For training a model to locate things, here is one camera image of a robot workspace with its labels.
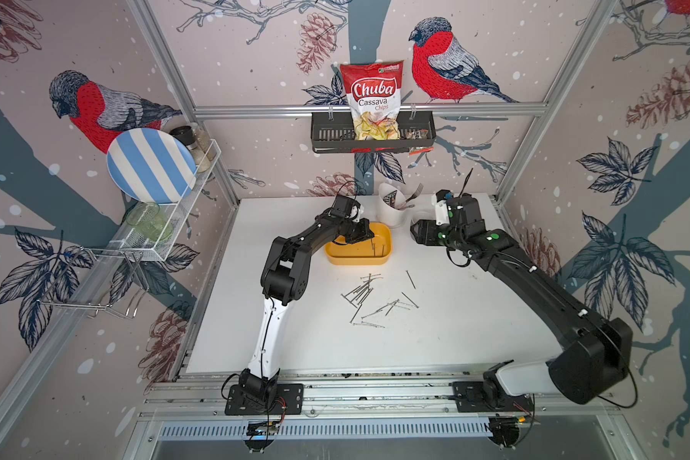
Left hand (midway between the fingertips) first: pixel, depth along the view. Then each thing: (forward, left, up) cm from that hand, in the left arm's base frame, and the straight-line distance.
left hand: (380, 228), depth 101 cm
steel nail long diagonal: (-27, +1, -8) cm, 28 cm away
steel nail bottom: (-31, +5, -9) cm, 33 cm away
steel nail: (-24, -9, -8) cm, 27 cm away
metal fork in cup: (+14, -14, +5) cm, 20 cm away
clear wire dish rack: (-36, +62, +28) cm, 77 cm away
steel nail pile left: (-22, +8, -7) cm, 24 cm away
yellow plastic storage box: (-4, +1, -8) cm, 9 cm away
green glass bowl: (-18, +62, +25) cm, 69 cm away
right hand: (-11, -10, +16) cm, 22 cm away
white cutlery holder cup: (+7, -4, +4) cm, 9 cm away
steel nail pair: (-16, -10, -8) cm, 21 cm away
